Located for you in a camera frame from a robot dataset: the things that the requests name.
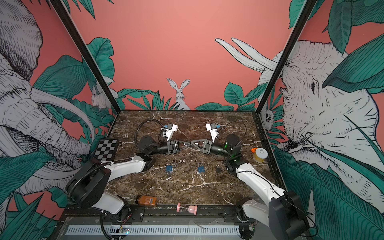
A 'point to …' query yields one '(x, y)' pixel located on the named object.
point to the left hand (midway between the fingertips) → (189, 146)
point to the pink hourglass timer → (191, 208)
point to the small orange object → (253, 149)
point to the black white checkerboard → (106, 150)
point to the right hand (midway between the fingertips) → (191, 145)
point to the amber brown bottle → (146, 200)
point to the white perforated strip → (154, 229)
